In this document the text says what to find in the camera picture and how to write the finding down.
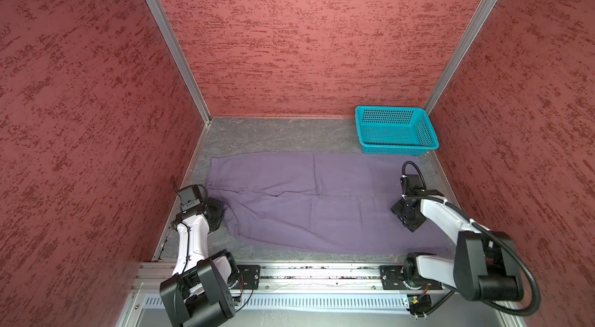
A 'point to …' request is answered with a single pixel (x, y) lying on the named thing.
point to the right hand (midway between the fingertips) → (397, 220)
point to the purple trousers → (318, 204)
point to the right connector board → (420, 305)
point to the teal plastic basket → (395, 130)
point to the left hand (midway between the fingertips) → (226, 211)
